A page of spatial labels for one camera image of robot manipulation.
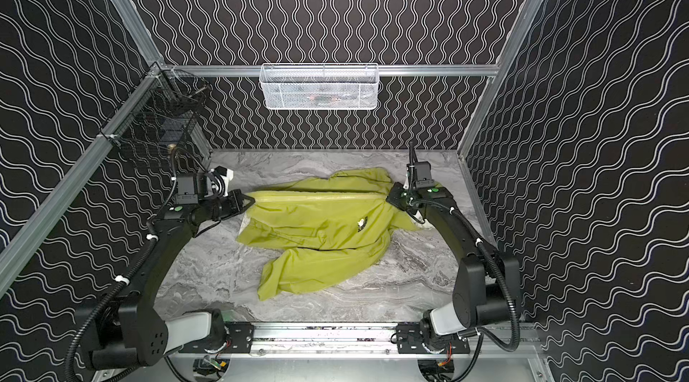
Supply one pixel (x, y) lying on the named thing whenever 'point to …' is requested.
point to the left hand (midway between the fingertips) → (260, 199)
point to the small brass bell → (171, 147)
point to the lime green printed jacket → (320, 235)
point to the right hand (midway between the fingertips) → (393, 196)
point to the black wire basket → (162, 110)
